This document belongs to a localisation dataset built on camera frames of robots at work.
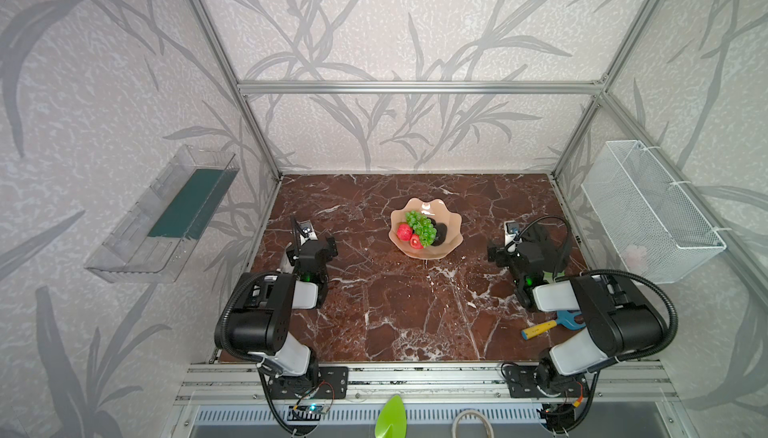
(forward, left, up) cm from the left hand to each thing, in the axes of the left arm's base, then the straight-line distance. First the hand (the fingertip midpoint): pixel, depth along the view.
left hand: (314, 227), depth 94 cm
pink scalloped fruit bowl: (+10, -41, -5) cm, 43 cm away
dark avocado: (+1, -41, -4) cm, 41 cm away
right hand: (+1, -62, 0) cm, 62 cm away
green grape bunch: (-1, -34, +3) cm, 34 cm away
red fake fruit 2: (-2, -32, -4) cm, 33 cm away
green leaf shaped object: (-49, -26, -6) cm, 55 cm away
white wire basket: (-16, -82, +27) cm, 88 cm away
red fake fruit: (+1, -29, -2) cm, 29 cm away
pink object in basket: (-17, -85, +14) cm, 88 cm away
